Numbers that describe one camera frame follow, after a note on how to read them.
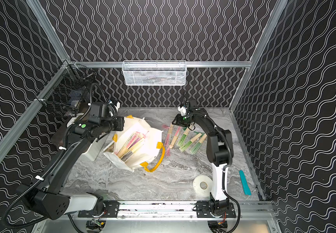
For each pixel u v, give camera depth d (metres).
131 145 0.92
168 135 1.03
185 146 0.98
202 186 0.82
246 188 0.82
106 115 0.58
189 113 0.74
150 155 0.85
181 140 1.00
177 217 0.74
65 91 0.92
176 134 1.03
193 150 0.95
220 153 0.57
